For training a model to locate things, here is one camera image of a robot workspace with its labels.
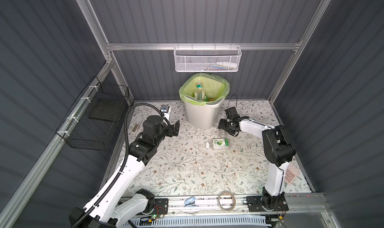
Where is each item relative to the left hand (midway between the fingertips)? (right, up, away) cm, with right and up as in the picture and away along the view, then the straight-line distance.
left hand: (169, 118), depth 73 cm
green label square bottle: (+28, -16, +18) cm, 38 cm away
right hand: (+32, -7, +28) cm, 43 cm away
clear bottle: (+30, -10, +23) cm, 39 cm away
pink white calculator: (+67, -31, +10) cm, 74 cm away
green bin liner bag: (+26, +20, +25) cm, 41 cm away
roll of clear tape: (+29, -43, +4) cm, 52 cm away
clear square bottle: (+16, +16, +24) cm, 32 cm away
